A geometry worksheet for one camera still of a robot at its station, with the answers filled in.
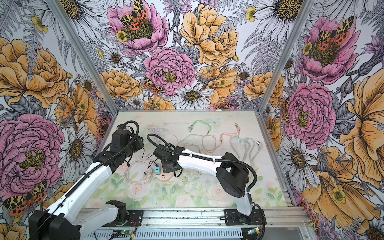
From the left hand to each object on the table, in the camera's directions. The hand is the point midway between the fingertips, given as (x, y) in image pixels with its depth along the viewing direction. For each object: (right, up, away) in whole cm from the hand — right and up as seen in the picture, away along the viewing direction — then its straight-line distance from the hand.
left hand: (139, 144), depth 82 cm
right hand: (+17, -15, +1) cm, 23 cm away
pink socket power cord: (0, -22, +3) cm, 22 cm away
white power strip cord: (+72, -2, +19) cm, 75 cm away
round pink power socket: (+13, -19, +3) cm, 23 cm away
